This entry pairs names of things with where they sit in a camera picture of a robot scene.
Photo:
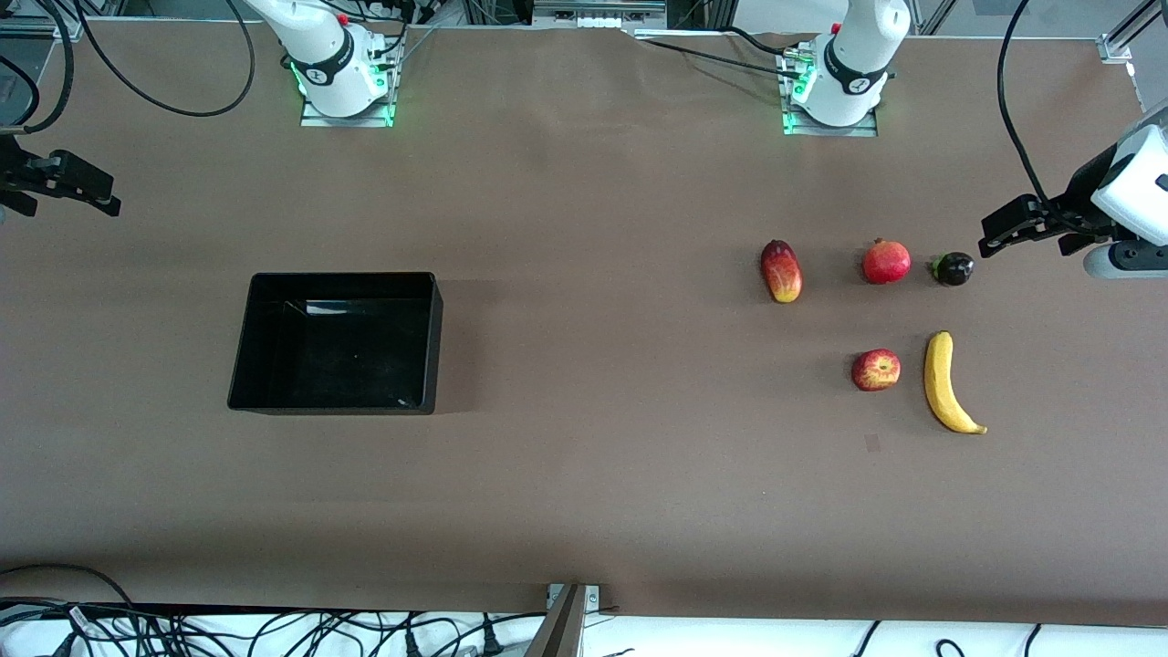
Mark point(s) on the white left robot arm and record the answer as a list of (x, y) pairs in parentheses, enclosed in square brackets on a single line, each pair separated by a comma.
[(853, 64)]

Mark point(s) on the dark grey metal bar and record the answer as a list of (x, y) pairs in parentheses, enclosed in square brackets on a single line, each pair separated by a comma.
[(558, 634)]

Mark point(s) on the yellow banana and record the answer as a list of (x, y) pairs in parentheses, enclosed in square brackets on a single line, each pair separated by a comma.
[(940, 379)]

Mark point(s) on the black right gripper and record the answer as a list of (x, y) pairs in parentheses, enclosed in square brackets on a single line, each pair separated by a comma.
[(20, 170)]

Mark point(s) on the red yellow apple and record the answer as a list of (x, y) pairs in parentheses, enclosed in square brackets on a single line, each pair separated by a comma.
[(876, 370)]

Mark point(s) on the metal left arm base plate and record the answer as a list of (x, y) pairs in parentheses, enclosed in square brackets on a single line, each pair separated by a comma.
[(867, 128)]

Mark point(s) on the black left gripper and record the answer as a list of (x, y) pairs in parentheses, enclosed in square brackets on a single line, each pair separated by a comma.
[(1079, 198)]

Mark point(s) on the grey metal device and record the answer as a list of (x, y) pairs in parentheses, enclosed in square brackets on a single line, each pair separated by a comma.
[(598, 14)]

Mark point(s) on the red yellow mango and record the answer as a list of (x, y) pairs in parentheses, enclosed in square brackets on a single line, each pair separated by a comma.
[(782, 272)]

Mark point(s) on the aluminium frame profile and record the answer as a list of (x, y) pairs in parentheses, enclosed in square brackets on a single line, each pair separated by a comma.
[(55, 29)]

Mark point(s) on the red pomegranate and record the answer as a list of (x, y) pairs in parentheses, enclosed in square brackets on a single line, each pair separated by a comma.
[(886, 262)]

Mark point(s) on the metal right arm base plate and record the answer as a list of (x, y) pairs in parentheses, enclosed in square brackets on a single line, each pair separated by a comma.
[(315, 119)]

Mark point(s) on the black plastic box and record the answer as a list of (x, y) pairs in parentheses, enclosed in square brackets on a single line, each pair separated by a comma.
[(333, 351)]

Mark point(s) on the dark purple mangosteen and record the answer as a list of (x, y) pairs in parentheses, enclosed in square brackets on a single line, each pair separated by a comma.
[(954, 269)]

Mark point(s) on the silver metal bracket plate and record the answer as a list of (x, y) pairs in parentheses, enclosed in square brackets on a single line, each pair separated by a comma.
[(593, 598)]

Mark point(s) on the aluminium corner bracket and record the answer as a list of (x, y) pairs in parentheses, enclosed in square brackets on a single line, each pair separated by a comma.
[(1115, 50)]

